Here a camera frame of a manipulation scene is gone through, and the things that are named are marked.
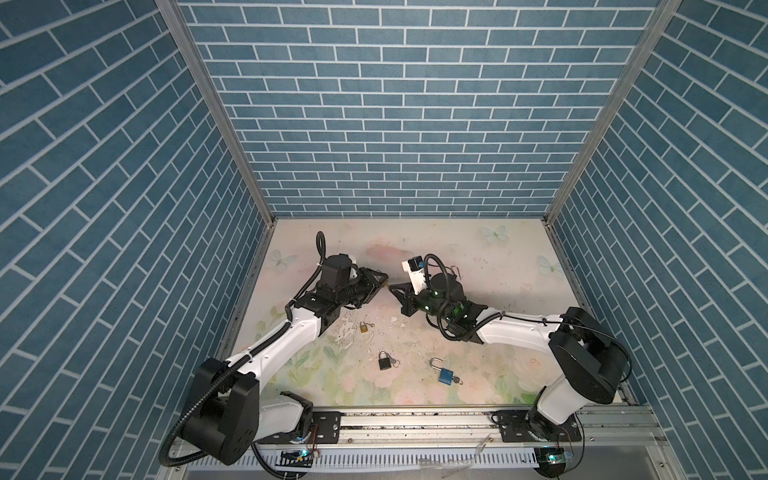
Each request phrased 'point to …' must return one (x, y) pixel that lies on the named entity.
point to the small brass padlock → (364, 326)
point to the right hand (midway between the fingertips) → (386, 286)
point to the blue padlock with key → (445, 376)
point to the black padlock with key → (386, 361)
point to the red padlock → (457, 272)
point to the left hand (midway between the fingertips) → (389, 279)
